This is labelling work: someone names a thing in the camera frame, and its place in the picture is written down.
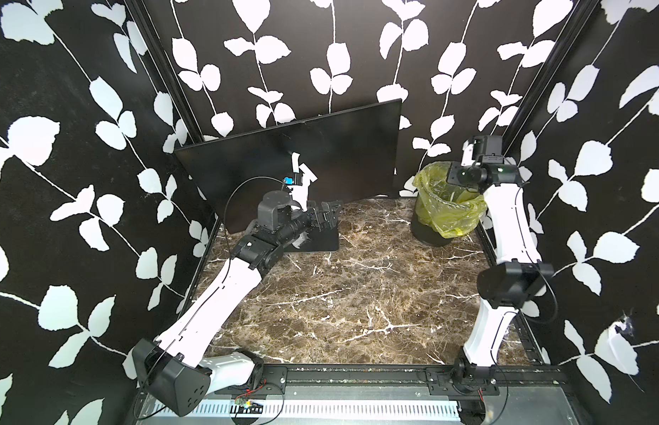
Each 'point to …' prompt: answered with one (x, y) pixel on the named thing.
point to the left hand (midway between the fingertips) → (329, 199)
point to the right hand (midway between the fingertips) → (452, 172)
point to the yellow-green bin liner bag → (450, 209)
